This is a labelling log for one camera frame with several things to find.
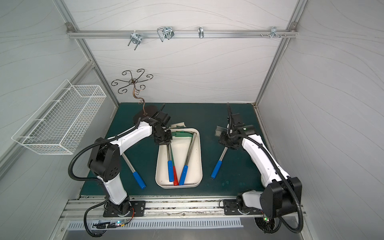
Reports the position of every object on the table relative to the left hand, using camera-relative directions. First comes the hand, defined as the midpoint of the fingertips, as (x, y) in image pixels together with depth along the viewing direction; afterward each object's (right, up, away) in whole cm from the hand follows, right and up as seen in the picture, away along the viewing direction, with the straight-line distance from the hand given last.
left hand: (171, 142), depth 89 cm
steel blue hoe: (-20, -17, -5) cm, 27 cm away
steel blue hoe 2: (0, -11, -8) cm, 13 cm away
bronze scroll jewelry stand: (-22, +20, +22) cm, 37 cm away
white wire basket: (-49, +12, -20) cm, 55 cm away
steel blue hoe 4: (+32, +6, +19) cm, 37 cm away
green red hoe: (+3, +4, +9) cm, 10 cm away
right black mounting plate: (+33, -30, -16) cm, 47 cm away
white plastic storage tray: (+5, -4, +7) cm, 9 cm away
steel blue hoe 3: (+9, -14, -6) cm, 17 cm away
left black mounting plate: (-15, -31, -15) cm, 38 cm away
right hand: (+29, +2, -8) cm, 30 cm away
